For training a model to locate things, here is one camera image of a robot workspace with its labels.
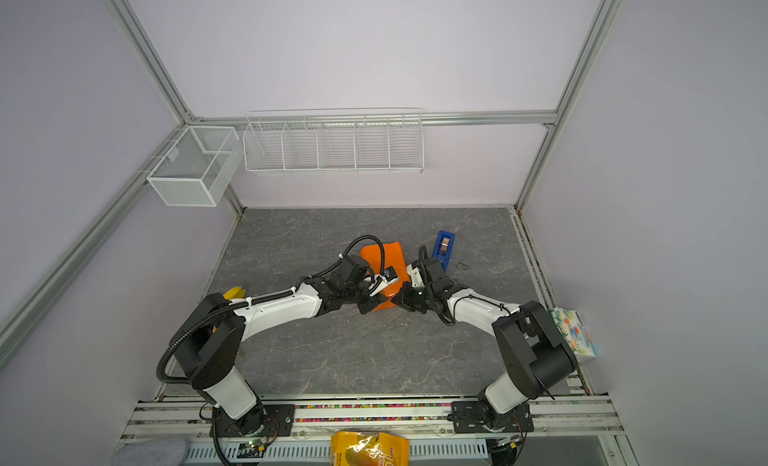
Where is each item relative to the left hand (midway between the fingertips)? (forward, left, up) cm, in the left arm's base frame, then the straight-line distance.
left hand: (382, 293), depth 88 cm
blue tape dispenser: (+18, -22, -3) cm, 28 cm away
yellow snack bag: (-37, +4, -2) cm, 38 cm away
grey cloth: (-34, +54, -5) cm, 65 cm away
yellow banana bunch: (+5, +45, -3) cm, 45 cm away
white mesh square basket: (+42, +59, +17) cm, 74 cm away
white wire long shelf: (+47, +11, +21) cm, 53 cm away
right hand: (-2, -3, -2) cm, 4 cm away
